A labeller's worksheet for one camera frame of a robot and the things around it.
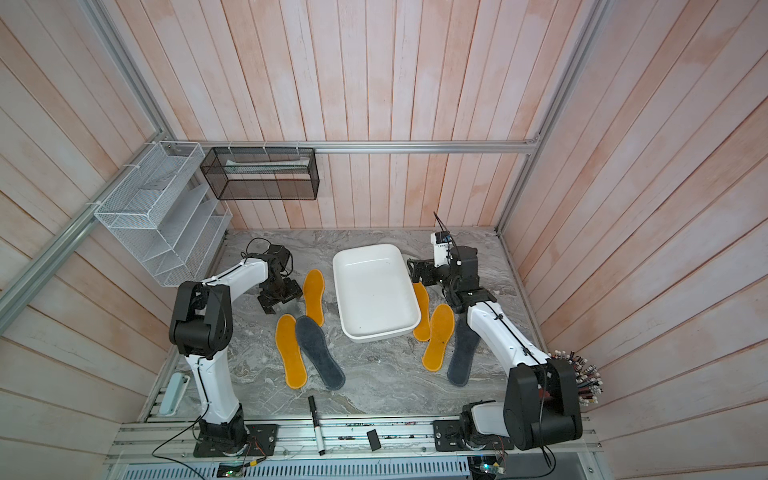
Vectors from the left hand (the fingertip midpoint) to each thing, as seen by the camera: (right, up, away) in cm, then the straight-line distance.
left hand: (290, 304), depth 98 cm
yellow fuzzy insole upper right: (+44, -8, -7) cm, 45 cm away
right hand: (+42, +16, -12) cm, 47 cm away
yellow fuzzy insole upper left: (+7, +6, +5) cm, 10 cm away
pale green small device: (-25, -20, -20) cm, 37 cm away
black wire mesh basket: (-12, +46, +6) cm, 48 cm away
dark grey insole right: (+55, -13, -10) cm, 57 cm away
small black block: (+28, -31, -24) cm, 48 cm away
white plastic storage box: (+28, +4, +6) cm, 29 cm away
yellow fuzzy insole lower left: (+3, -12, -10) cm, 16 cm away
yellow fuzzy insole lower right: (+50, -8, -6) cm, 51 cm away
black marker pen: (+14, -28, -23) cm, 39 cm away
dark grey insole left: (+10, -10, -8) cm, 16 cm away
